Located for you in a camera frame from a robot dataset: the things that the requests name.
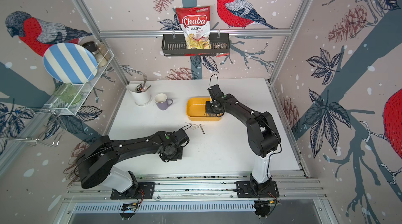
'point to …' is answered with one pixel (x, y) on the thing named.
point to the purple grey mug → (162, 102)
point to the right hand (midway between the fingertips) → (207, 108)
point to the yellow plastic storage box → (196, 109)
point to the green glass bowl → (67, 92)
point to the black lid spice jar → (101, 60)
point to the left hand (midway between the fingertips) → (180, 157)
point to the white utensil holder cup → (141, 99)
